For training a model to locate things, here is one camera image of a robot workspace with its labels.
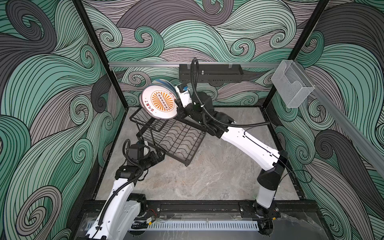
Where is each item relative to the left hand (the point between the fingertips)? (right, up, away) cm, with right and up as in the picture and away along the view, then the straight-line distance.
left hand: (160, 154), depth 80 cm
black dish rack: (+6, +6, +20) cm, 22 cm away
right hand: (+10, +28, -14) cm, 33 cm away
